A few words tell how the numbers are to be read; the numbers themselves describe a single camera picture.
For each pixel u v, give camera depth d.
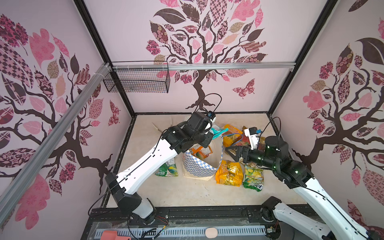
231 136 0.98
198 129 0.50
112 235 0.67
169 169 0.86
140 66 0.90
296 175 0.45
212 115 0.59
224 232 0.70
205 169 0.68
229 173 0.82
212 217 0.75
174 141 0.45
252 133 0.58
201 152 0.93
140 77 0.95
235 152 0.57
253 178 0.83
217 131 0.69
